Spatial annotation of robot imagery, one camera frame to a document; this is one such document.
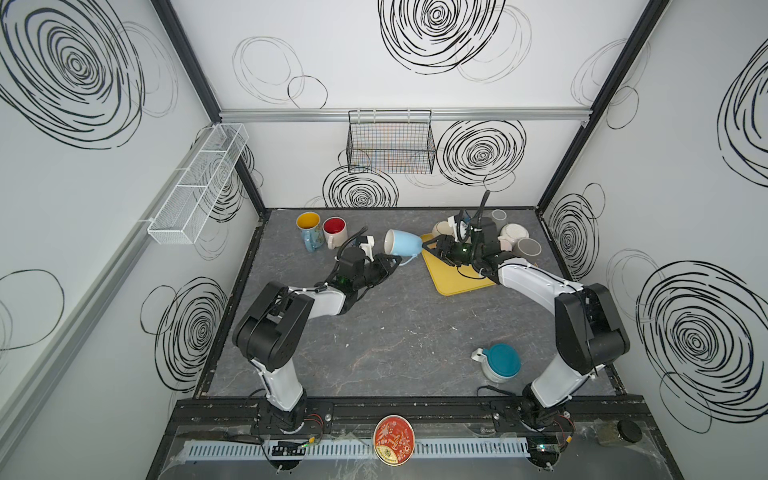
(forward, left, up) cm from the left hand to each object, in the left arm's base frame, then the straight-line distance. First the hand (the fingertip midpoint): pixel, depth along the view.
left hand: (405, 259), depth 88 cm
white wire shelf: (-1, +56, +19) cm, 59 cm away
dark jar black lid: (-41, -47, -4) cm, 63 cm away
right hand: (+2, -5, +2) cm, 6 cm away
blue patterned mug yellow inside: (+18, +34, -5) cm, 39 cm away
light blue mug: (+4, +1, +2) cm, 5 cm away
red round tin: (-44, +2, -10) cm, 45 cm away
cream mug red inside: (+16, +25, -8) cm, 31 cm away
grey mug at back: (+23, -34, -5) cm, 41 cm away
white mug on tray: (+16, -36, -7) cm, 40 cm away
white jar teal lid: (-26, -24, -6) cm, 36 cm away
